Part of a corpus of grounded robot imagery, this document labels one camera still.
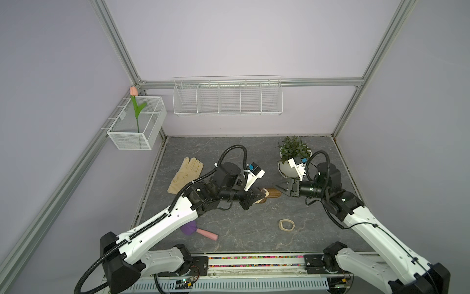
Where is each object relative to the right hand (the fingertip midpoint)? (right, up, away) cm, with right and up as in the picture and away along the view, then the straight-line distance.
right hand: (273, 185), depth 69 cm
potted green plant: (+13, +15, +23) cm, 30 cm away
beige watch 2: (+6, -21, +13) cm, 26 cm away
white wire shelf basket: (-3, +45, +33) cm, 56 cm away
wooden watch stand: (0, -3, 0) cm, 3 cm away
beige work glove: (-41, +2, +34) cm, 54 cm away
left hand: (-4, -4, -3) cm, 7 cm away
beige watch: (-3, -3, -3) cm, 5 cm away
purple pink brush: (-36, -22, +13) cm, 44 cm away
